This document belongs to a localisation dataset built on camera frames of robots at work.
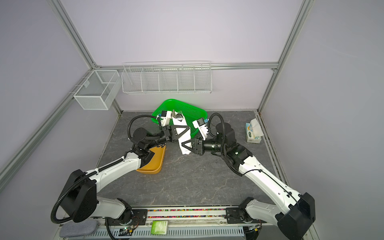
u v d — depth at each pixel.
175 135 0.62
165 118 0.65
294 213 0.37
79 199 0.41
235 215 0.74
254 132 0.99
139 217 0.74
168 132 0.60
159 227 0.69
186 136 0.63
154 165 0.85
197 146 0.57
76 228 0.69
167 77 0.97
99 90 0.98
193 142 0.60
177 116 0.65
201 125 0.59
